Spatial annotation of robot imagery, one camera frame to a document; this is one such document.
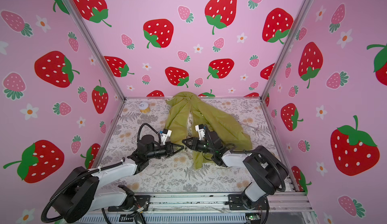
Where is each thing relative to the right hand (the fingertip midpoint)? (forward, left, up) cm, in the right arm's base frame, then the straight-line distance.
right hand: (182, 142), depth 80 cm
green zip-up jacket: (+34, +9, -6) cm, 35 cm away
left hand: (-4, -2, 0) cm, 4 cm away
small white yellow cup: (+31, +36, -9) cm, 49 cm away
